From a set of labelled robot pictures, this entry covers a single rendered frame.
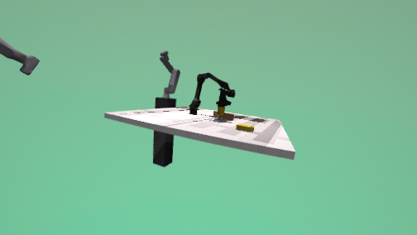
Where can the yellow flat bar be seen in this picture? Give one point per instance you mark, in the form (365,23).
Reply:
(245,128)

